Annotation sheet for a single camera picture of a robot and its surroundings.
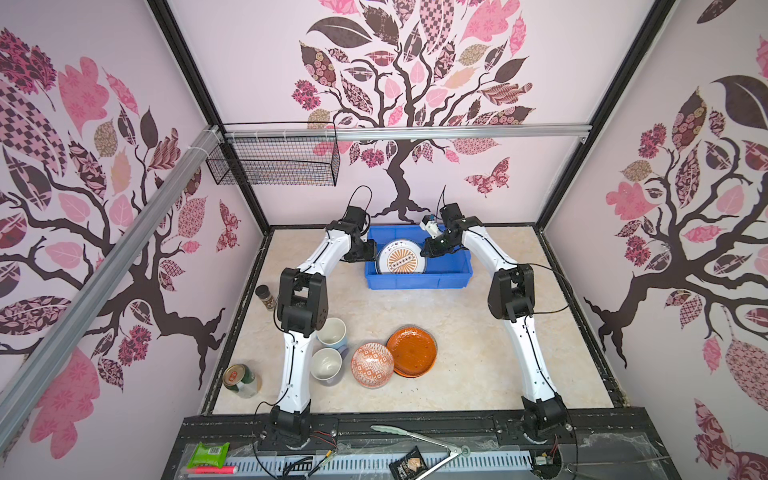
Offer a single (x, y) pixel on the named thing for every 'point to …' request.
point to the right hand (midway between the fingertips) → (424, 248)
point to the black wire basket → (302, 153)
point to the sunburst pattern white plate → (401, 257)
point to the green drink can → (235, 374)
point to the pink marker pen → (213, 470)
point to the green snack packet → (205, 454)
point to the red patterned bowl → (372, 365)
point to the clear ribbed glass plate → (414, 350)
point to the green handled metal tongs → (453, 451)
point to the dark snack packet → (408, 466)
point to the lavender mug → (326, 364)
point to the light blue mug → (333, 334)
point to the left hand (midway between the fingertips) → (369, 257)
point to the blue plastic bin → (453, 269)
